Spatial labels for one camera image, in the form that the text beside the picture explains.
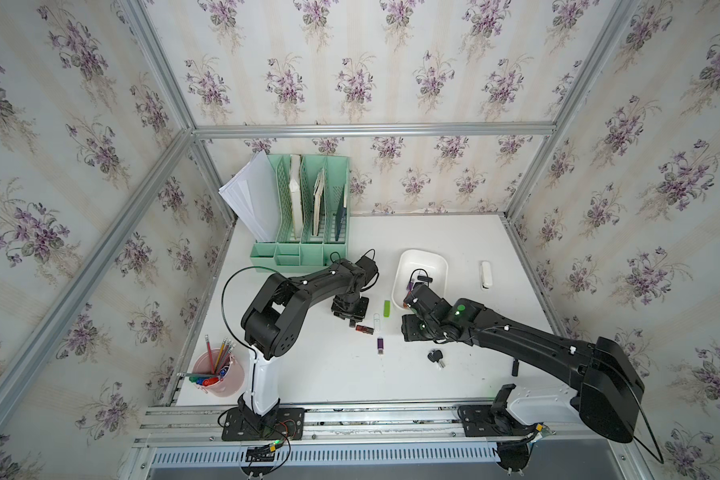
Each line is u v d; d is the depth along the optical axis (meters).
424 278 1.01
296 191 0.93
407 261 1.03
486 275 0.98
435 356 0.82
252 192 0.96
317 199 0.98
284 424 0.72
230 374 0.70
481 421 0.73
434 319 0.61
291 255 1.00
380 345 0.86
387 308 0.93
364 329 0.88
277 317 0.51
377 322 0.91
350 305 0.80
